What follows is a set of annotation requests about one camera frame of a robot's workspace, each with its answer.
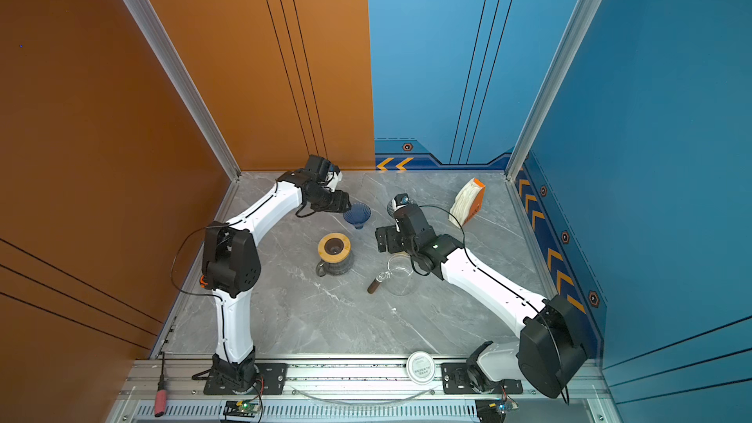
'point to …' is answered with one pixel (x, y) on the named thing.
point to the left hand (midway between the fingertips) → (343, 202)
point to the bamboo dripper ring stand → (334, 248)
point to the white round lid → (420, 367)
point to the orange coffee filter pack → (468, 203)
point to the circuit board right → (493, 410)
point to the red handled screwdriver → (161, 396)
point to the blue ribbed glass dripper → (357, 214)
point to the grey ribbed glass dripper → (392, 207)
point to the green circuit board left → (243, 407)
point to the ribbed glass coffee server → (323, 267)
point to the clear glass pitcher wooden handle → (398, 277)
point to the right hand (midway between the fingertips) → (389, 230)
